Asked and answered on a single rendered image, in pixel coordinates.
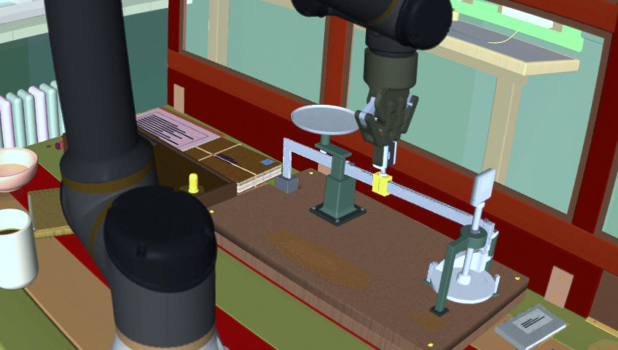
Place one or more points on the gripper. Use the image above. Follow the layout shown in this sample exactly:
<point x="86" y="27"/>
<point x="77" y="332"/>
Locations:
<point x="390" y="72"/>

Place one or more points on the white poise clamp screw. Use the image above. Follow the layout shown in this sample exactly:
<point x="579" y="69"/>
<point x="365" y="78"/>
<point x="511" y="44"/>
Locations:
<point x="385" y="155"/>

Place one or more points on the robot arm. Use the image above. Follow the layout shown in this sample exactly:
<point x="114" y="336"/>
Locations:
<point x="101" y="96"/>

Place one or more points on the yellow poise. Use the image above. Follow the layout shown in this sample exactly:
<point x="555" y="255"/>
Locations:
<point x="381" y="185"/>

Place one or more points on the grey round scale pan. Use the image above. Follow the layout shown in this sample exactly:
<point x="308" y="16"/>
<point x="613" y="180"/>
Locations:
<point x="323" y="120"/>

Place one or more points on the green scale pillar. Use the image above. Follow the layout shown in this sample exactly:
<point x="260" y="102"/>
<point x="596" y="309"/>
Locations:
<point x="338" y="193"/>

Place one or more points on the white arrest lever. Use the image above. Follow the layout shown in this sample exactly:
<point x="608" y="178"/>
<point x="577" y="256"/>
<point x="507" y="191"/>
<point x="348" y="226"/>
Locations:
<point x="483" y="188"/>

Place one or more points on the brown wooden scale base board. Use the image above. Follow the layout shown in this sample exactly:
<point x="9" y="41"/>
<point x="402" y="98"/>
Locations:
<point x="386" y="270"/>

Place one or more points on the white round arrest base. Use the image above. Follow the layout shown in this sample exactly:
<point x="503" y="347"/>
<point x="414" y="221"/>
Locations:
<point x="478" y="290"/>

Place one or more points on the brass check weight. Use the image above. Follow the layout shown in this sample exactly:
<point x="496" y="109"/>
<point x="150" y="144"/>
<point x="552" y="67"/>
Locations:
<point x="193" y="183"/>

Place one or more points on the dark brown weight box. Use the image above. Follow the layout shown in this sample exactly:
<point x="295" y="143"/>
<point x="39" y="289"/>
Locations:
<point x="169" y="169"/>

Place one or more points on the grey square counterweight block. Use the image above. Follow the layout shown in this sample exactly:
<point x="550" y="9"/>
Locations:
<point x="286" y="184"/>

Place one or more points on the red framed window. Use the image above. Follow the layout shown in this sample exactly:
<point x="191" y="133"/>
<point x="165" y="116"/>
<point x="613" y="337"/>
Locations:
<point x="270" y="92"/>

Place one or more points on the pink printed paper sheet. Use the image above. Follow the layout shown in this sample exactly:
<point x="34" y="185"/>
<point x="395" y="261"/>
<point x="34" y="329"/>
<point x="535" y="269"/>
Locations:
<point x="176" y="128"/>

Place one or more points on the grey booklet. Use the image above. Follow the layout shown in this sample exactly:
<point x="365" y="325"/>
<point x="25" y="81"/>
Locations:
<point x="528" y="326"/>

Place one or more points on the tan cork mat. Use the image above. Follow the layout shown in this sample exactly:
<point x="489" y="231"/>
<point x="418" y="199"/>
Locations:
<point x="46" y="212"/>

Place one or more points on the pale ribbed radiator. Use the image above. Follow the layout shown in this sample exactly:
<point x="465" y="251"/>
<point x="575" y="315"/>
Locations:
<point x="29" y="116"/>

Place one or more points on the pink bowl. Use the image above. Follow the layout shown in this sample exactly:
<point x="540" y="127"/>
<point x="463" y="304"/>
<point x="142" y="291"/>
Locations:
<point x="14" y="171"/>

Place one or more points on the white mug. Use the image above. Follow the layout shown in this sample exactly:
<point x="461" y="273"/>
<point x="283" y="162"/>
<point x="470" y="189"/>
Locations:
<point x="17" y="251"/>

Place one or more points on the green arrest bracket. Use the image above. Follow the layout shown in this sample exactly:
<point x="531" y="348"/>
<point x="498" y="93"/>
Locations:
<point x="449" y="270"/>

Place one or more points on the beige wall plate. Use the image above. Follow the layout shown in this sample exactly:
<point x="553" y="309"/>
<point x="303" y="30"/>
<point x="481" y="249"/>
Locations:
<point x="558" y="287"/>
<point x="178" y="98"/>

